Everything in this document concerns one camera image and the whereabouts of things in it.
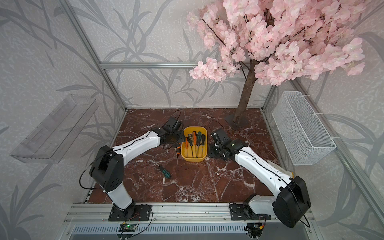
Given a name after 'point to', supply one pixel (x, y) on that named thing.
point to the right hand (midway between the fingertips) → (209, 151)
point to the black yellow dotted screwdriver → (190, 138)
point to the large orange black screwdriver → (194, 136)
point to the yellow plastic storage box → (194, 153)
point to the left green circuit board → (127, 227)
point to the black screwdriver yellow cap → (203, 142)
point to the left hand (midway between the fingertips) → (183, 136)
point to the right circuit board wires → (254, 230)
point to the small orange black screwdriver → (178, 151)
